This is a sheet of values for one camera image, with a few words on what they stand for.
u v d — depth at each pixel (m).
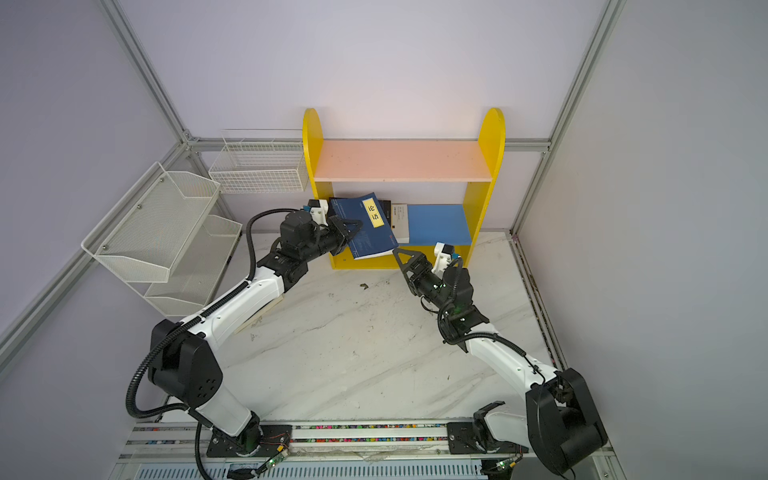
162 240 0.84
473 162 0.85
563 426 0.40
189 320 0.46
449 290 0.59
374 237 0.78
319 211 0.74
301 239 0.62
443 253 0.73
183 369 0.44
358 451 0.73
